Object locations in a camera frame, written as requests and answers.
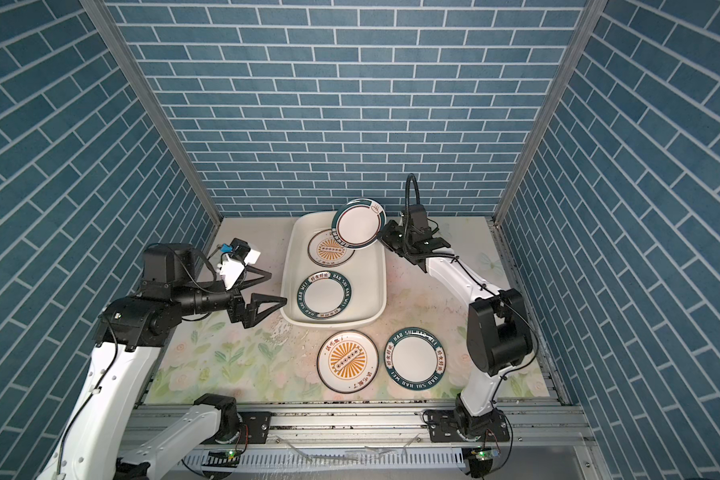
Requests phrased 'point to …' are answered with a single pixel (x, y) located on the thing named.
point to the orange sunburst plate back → (323, 251)
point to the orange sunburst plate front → (347, 362)
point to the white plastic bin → (366, 274)
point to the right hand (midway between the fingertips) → (372, 229)
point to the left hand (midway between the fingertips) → (276, 288)
